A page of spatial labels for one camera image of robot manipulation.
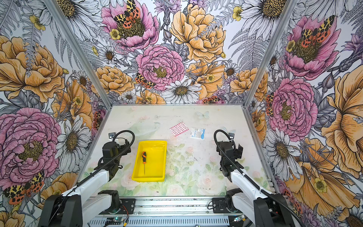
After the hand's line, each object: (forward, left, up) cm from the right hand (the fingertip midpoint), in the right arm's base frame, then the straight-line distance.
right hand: (230, 147), depth 87 cm
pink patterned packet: (+20, +31, -8) cm, 38 cm away
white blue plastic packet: (+17, +17, -9) cm, 26 cm away
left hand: (+3, +68, 0) cm, 68 cm away
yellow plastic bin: (-7, +46, -9) cm, 47 cm away
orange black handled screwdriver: (-2, +53, -6) cm, 53 cm away
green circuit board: (-34, +63, -8) cm, 72 cm away
